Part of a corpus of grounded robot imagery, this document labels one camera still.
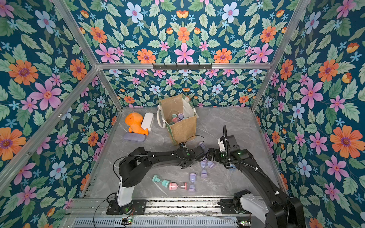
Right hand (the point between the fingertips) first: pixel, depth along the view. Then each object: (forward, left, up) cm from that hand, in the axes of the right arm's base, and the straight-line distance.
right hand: (214, 154), depth 81 cm
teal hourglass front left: (-14, +27, -8) cm, 32 cm away
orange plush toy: (+27, +57, -2) cm, 63 cm away
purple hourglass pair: (-7, +5, -10) cm, 14 cm away
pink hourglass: (+30, +27, -4) cm, 41 cm away
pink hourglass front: (-16, +22, -9) cm, 29 cm away
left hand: (+1, +10, -11) cm, 15 cm away
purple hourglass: (+37, +23, -7) cm, 44 cm away
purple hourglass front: (-10, +12, -10) cm, 19 cm away
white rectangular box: (+29, +48, -5) cm, 56 cm away
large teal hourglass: (+37, +29, -7) cm, 47 cm away
